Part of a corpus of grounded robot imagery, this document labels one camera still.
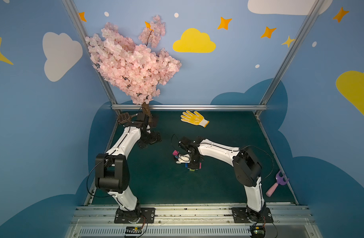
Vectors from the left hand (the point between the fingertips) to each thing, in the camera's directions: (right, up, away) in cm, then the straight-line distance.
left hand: (154, 140), depth 90 cm
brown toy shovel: (-30, +16, +25) cm, 42 cm away
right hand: (+25, -14, +1) cm, 28 cm away
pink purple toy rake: (+76, -23, -4) cm, 79 cm away
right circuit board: (+55, -44, -17) cm, 73 cm away
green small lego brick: (+23, -18, -1) cm, 29 cm away
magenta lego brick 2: (+28, -14, -4) cm, 31 cm away
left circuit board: (-7, -43, -17) cm, 47 cm away
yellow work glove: (+28, +15, +29) cm, 43 cm away
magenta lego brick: (+13, -9, +7) cm, 17 cm away
